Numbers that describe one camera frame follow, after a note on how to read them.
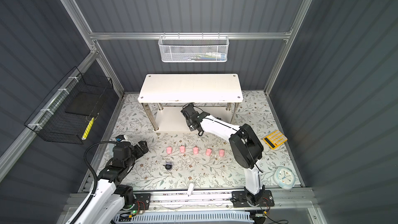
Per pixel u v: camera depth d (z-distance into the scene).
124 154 0.63
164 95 0.72
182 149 0.90
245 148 0.53
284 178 0.78
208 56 0.91
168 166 0.81
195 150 0.89
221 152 0.88
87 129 0.68
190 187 0.75
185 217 0.74
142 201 0.73
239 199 0.72
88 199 0.48
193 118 0.70
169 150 0.89
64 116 0.71
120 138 0.72
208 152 0.89
